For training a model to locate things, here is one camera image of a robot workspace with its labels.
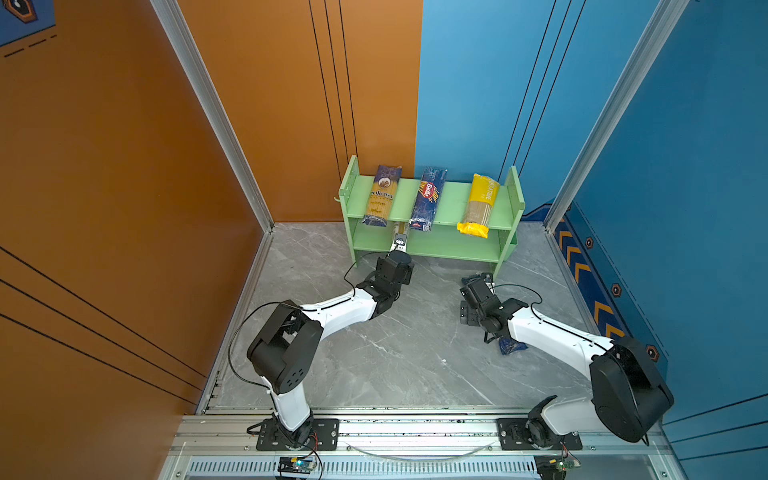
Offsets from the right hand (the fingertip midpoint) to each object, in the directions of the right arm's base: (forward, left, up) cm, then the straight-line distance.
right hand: (477, 312), depth 90 cm
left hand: (+14, +24, +12) cm, 30 cm away
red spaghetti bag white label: (+21, +23, +16) cm, 35 cm away
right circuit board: (-37, -15, -6) cm, 40 cm away
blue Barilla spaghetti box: (+30, +13, +26) cm, 41 cm away
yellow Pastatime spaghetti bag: (+25, -1, +25) cm, 36 cm away
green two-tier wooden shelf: (+25, +8, +5) cm, 27 cm away
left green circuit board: (-37, +49, -6) cm, 62 cm away
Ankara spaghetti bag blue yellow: (+25, +28, +26) cm, 45 cm away
